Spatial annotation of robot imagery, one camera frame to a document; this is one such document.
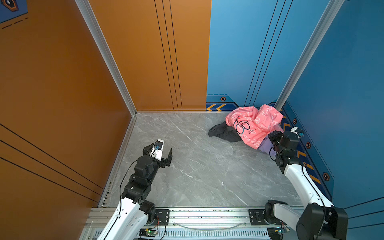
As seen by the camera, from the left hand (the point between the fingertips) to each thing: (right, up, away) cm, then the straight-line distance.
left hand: (161, 145), depth 75 cm
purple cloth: (+58, -2, +9) cm, 59 cm away
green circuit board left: (-5, -41, -5) cm, 41 cm away
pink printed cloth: (+54, +10, +19) cm, 58 cm away
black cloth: (+36, +6, +27) cm, 45 cm away
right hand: (+59, +8, +7) cm, 60 cm away
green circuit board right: (+58, -39, -6) cm, 70 cm away
